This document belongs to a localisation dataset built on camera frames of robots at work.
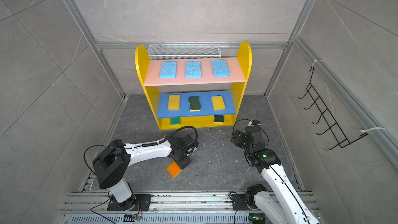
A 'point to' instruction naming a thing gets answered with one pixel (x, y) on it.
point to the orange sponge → (173, 169)
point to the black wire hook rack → (340, 137)
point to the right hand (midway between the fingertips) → (238, 133)
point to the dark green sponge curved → (195, 103)
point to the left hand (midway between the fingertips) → (184, 157)
